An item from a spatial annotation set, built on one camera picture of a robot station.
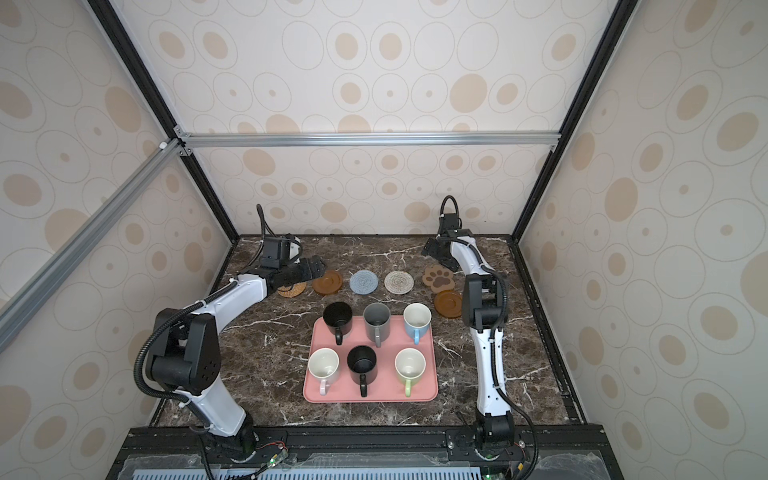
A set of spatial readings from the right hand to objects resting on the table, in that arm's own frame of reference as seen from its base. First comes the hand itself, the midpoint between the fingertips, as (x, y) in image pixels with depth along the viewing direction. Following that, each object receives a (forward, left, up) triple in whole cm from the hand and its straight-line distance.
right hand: (436, 254), depth 110 cm
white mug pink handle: (-41, +36, 0) cm, 55 cm away
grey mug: (-28, +21, +2) cm, 35 cm away
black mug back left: (-27, +33, +2) cm, 43 cm away
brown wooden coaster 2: (-19, -2, -3) cm, 20 cm away
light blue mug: (-28, +9, +2) cm, 30 cm away
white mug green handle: (-41, +12, -1) cm, 42 cm away
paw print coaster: (-9, 0, -2) cm, 9 cm away
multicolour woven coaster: (-10, +14, -3) cm, 18 cm away
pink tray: (-46, +18, -3) cm, 50 cm away
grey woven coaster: (-10, +27, -3) cm, 29 cm away
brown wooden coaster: (-10, +39, -3) cm, 40 cm away
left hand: (-13, +38, +13) cm, 42 cm away
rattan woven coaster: (-25, +44, +14) cm, 53 cm away
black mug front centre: (-41, +25, -1) cm, 48 cm away
